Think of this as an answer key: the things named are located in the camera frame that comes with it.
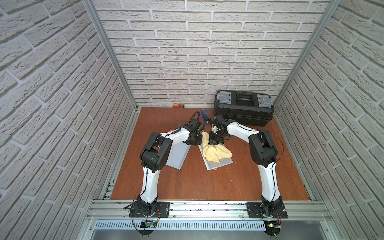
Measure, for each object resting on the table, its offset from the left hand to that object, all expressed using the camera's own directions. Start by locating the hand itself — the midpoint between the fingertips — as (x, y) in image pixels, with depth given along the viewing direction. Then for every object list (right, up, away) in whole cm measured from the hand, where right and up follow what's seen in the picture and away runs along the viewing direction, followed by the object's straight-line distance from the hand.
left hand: (201, 140), depth 99 cm
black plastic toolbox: (+30, +22, -1) cm, 37 cm away
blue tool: (+4, +17, +14) cm, 22 cm away
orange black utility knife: (-17, +26, +23) cm, 39 cm away
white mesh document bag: (+7, -14, -9) cm, 18 cm away
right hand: (+7, -1, 0) cm, 8 cm away
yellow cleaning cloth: (+9, -7, -5) cm, 13 cm away
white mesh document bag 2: (-15, -8, -5) cm, 18 cm away
